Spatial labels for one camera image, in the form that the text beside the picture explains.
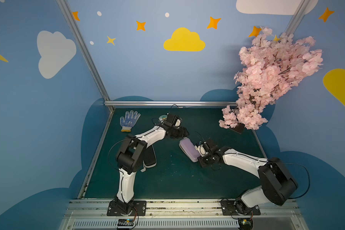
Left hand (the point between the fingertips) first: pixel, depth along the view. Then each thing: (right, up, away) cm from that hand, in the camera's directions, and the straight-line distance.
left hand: (187, 132), depth 95 cm
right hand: (+9, -17, -4) cm, 20 cm away
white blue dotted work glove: (-44, +10, +20) cm, 50 cm away
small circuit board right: (+29, -46, -21) cm, 58 cm away
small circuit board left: (-34, -45, -22) cm, 60 cm away
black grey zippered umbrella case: (-24, -16, -6) cm, 30 cm away
